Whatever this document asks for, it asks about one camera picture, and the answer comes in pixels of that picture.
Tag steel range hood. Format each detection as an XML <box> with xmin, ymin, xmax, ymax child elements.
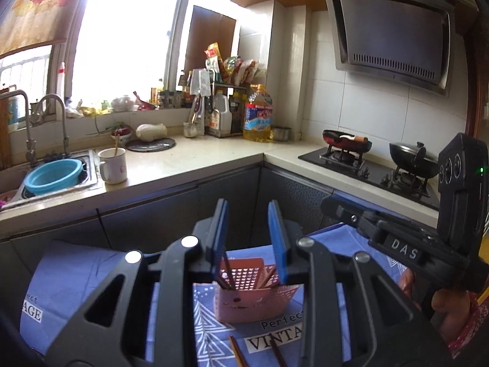
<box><xmin>320</xmin><ymin>0</ymin><xmax>457</xmax><ymax>98</ymax></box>

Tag steel cleaver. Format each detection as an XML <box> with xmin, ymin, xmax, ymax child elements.
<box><xmin>191</xmin><ymin>69</ymin><xmax>212</xmax><ymax>96</ymax></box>

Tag black wok with lid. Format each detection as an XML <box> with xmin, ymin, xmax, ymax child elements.
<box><xmin>390</xmin><ymin>141</ymin><xmax>440</xmax><ymax>178</ymax></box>

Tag white spray bottle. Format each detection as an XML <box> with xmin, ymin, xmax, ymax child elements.
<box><xmin>57</xmin><ymin>62</ymin><xmax>67</xmax><ymax>102</ymax></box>

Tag white plastic jug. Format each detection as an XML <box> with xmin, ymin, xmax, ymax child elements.
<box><xmin>209</xmin><ymin>91</ymin><xmax>232</xmax><ymax>135</ymax></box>

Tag pile of snack packets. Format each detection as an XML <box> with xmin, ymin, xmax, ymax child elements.
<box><xmin>204</xmin><ymin>42</ymin><xmax>266</xmax><ymax>87</ymax></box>

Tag red packet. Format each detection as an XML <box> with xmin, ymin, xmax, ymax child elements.
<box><xmin>134</xmin><ymin>92</ymin><xmax>157</xmax><ymax>111</ymax></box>

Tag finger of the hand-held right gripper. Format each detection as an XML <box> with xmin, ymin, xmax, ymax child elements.
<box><xmin>320</xmin><ymin>195</ymin><xmax>386</xmax><ymax>238</ymax></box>

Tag person's right hand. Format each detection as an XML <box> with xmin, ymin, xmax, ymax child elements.
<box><xmin>397</xmin><ymin>268</ymin><xmax>478</xmax><ymax>347</ymax></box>

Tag single wooden chopstick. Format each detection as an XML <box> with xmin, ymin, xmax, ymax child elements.
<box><xmin>269</xmin><ymin>334</ymin><xmax>287</xmax><ymax>367</ymax></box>
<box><xmin>228</xmin><ymin>335</ymin><xmax>249</xmax><ymax>367</ymax></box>

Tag pink plastic utensil holder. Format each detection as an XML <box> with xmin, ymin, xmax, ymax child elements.
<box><xmin>214</xmin><ymin>258</ymin><xmax>299</xmax><ymax>324</ymax></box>

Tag blue plastic basin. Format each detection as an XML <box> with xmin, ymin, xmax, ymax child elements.
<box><xmin>24</xmin><ymin>158</ymin><xmax>84</xmax><ymax>195</ymax></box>

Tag printed window blind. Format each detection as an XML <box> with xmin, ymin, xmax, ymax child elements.
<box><xmin>0</xmin><ymin>0</ymin><xmax>90</xmax><ymax>58</ymax></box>

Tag large cooking oil bottle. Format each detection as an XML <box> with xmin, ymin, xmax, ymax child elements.
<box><xmin>243</xmin><ymin>84</ymin><xmax>274</xmax><ymax>143</ymax></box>

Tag row of small seasoning jars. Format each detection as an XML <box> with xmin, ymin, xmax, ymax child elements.
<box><xmin>151</xmin><ymin>88</ymin><xmax>192</xmax><ymax>108</ymax></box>

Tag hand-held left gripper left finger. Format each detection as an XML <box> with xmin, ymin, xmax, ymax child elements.
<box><xmin>45</xmin><ymin>198</ymin><xmax>230</xmax><ymax>367</ymax></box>

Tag black gas stove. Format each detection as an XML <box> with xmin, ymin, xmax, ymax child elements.
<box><xmin>298</xmin><ymin>147</ymin><xmax>440</xmax><ymax>211</ymax></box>

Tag round black trivet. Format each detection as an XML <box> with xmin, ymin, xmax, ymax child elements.
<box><xmin>126</xmin><ymin>137</ymin><xmax>177</xmax><ymax>153</ymax></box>

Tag steel kitchen faucet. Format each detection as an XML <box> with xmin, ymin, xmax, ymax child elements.
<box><xmin>0</xmin><ymin>89</ymin><xmax>37</xmax><ymax>165</ymax></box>
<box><xmin>36</xmin><ymin>94</ymin><xmax>71</xmax><ymax>157</ymax></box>

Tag blue printed tablecloth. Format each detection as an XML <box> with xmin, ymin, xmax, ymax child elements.
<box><xmin>19</xmin><ymin>224</ymin><xmax>406</xmax><ymax>367</ymax></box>

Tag white dough bag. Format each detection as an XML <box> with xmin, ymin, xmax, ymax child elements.
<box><xmin>135</xmin><ymin>123</ymin><xmax>168</xmax><ymax>142</ymax></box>

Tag red white bowl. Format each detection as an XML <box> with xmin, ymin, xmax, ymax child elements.
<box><xmin>111</xmin><ymin>128</ymin><xmax>132</xmax><ymax>148</ymax></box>

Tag dark brown board panel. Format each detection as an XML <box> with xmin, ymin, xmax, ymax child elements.
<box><xmin>183</xmin><ymin>5</ymin><xmax>237</xmax><ymax>85</ymax></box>

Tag steel kitchen sink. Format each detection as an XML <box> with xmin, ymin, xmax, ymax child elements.
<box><xmin>0</xmin><ymin>149</ymin><xmax>104</xmax><ymax>207</ymax></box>

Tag pile of wooden chopsticks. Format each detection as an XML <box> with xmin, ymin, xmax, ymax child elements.
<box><xmin>216</xmin><ymin>252</ymin><xmax>278</xmax><ymax>289</ymax></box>

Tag small steel bowl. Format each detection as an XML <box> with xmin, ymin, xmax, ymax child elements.
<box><xmin>270</xmin><ymin>125</ymin><xmax>293</xmax><ymax>141</ymax></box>

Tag grey kitchen cabinets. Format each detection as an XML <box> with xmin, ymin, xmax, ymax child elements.
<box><xmin>0</xmin><ymin>162</ymin><xmax>440</xmax><ymax>272</ymax></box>

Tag blue white tub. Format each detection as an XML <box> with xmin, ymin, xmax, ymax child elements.
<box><xmin>8</xmin><ymin>95</ymin><xmax>25</xmax><ymax>132</ymax></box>

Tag red frying pan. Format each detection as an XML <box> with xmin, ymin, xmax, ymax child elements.
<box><xmin>323</xmin><ymin>129</ymin><xmax>373</xmax><ymax>154</ymax></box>

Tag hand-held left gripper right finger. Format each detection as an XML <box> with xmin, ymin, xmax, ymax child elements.
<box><xmin>267</xmin><ymin>200</ymin><xmax>451</xmax><ymax>367</ymax></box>

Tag white enamel mug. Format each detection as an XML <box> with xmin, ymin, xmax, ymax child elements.
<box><xmin>97</xmin><ymin>147</ymin><xmax>128</xmax><ymax>185</ymax></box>

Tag person's right forearm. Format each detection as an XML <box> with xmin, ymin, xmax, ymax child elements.
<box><xmin>447</xmin><ymin>294</ymin><xmax>489</xmax><ymax>358</ymax></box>

